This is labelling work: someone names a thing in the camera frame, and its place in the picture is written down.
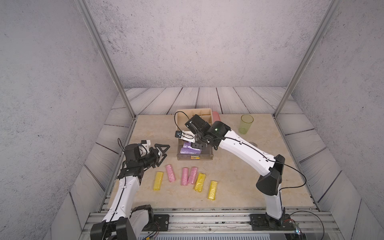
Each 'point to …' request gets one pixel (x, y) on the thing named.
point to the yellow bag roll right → (212, 192)
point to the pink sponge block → (216, 117)
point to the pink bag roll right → (193, 175)
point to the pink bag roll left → (171, 173)
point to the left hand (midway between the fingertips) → (170, 150)
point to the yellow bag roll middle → (199, 182)
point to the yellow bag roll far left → (157, 182)
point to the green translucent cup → (245, 123)
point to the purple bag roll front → (190, 150)
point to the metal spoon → (255, 145)
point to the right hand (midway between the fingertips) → (196, 136)
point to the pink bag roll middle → (184, 176)
